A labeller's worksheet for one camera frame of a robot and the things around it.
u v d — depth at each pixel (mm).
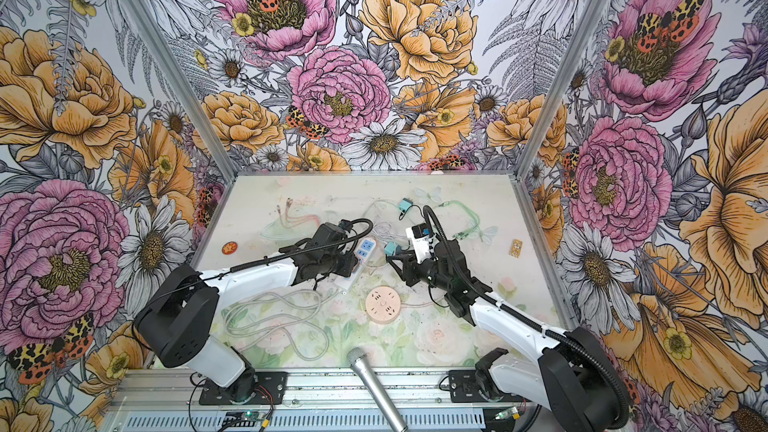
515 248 992
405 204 1107
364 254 954
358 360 746
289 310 871
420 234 717
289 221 1084
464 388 737
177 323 445
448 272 640
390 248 980
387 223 1023
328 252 724
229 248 994
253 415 711
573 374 411
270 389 735
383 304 853
